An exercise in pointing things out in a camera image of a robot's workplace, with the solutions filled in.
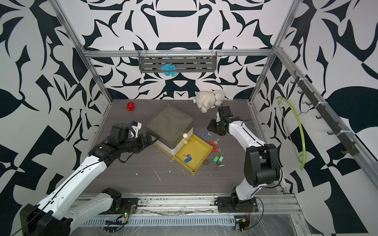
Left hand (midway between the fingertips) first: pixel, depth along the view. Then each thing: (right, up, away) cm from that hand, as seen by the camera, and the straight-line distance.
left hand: (154, 137), depth 76 cm
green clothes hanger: (+68, +1, -2) cm, 68 cm away
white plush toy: (+30, +22, +32) cm, 49 cm away
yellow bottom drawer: (+24, -11, +18) cm, 32 cm away
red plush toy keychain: (-26, +18, +35) cm, 48 cm away
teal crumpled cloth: (+6, +41, +15) cm, 44 cm away
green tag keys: (+37, -15, +13) cm, 42 cm away
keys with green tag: (+33, -15, +13) cm, 39 cm away
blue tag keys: (+18, -14, +13) cm, 26 cm away
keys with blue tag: (+31, -1, +26) cm, 41 cm away
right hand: (+31, +5, +15) cm, 35 cm away
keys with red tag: (+35, -7, +20) cm, 41 cm away
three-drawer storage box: (+10, +5, +3) cm, 11 cm away
